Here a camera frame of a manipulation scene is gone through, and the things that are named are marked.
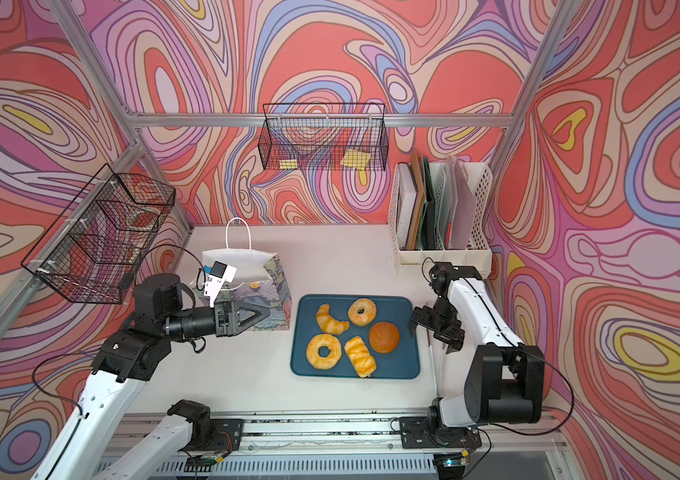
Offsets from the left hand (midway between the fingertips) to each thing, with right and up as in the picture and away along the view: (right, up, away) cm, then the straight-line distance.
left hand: (264, 317), depth 60 cm
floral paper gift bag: (-4, +7, +11) cm, 14 cm away
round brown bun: (+28, -11, +25) cm, 40 cm away
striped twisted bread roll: (+22, -17, +22) cm, 35 cm away
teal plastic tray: (+33, -18, +23) cm, 45 cm away
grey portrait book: (+36, +31, +33) cm, 58 cm away
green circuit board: (-19, -38, +11) cm, 44 cm away
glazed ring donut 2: (+10, -12, +26) cm, 31 cm away
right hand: (+40, -12, +18) cm, 45 cm away
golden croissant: (+12, -8, +28) cm, 31 cm away
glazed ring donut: (+24, -7, +30) cm, 39 cm away
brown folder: (+40, +32, +31) cm, 60 cm away
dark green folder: (+44, +19, +36) cm, 60 cm away
